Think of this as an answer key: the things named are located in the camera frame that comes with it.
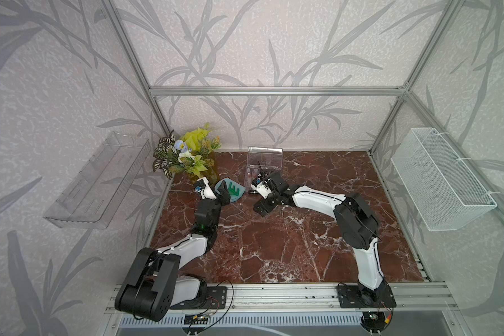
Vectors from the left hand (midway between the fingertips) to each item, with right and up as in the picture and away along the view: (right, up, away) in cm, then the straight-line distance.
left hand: (221, 182), depth 85 cm
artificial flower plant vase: (-13, +11, +2) cm, 17 cm away
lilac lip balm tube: (+10, +3, +15) cm, 18 cm away
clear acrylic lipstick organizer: (+16, +11, +34) cm, 39 cm away
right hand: (+16, -9, +10) cm, 21 cm away
